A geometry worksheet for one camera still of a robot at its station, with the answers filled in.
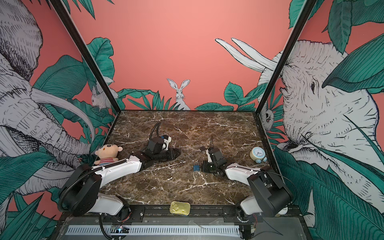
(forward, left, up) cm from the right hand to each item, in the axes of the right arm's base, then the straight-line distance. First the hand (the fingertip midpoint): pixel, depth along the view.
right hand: (199, 165), depth 88 cm
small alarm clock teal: (+7, -37, 0) cm, 38 cm away
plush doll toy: (+4, +56, +5) cm, 56 cm away
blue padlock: (0, +2, -2) cm, 3 cm away
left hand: (+4, +10, +9) cm, 14 cm away
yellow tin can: (-23, +10, +2) cm, 25 cm away
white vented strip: (-32, +20, -2) cm, 38 cm away
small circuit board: (-32, +39, -2) cm, 50 cm away
